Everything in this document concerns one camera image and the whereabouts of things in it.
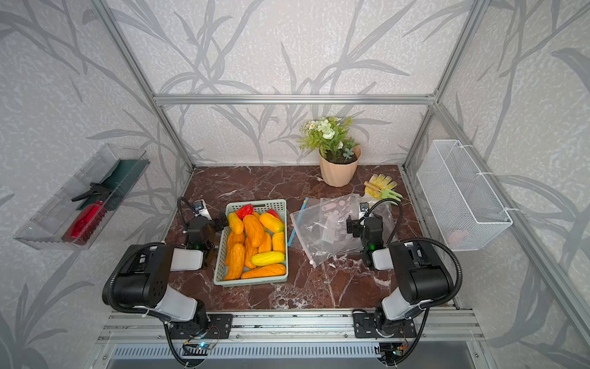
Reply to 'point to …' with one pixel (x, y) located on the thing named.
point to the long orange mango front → (266, 270)
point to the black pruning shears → (96, 189)
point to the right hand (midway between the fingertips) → (362, 213)
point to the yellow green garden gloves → (382, 183)
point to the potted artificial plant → (339, 154)
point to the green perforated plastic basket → (260, 207)
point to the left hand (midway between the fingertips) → (210, 210)
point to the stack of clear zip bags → (321, 225)
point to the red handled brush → (84, 223)
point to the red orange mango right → (274, 213)
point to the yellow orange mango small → (272, 222)
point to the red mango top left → (244, 211)
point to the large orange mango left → (236, 262)
